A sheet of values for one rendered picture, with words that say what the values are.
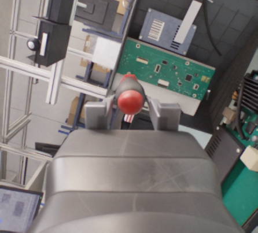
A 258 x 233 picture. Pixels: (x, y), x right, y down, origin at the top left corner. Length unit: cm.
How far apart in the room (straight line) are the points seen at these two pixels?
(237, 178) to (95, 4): 205
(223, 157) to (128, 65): 20
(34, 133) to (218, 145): 562
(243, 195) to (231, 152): 5
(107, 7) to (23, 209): 193
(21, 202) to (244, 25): 144
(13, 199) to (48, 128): 417
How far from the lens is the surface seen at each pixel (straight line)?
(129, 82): 15
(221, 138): 30
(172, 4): 33
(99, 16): 214
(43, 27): 71
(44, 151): 285
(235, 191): 29
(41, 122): 551
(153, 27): 31
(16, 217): 152
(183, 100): 34
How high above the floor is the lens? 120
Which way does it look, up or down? 6 degrees down
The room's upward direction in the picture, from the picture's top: 73 degrees counter-clockwise
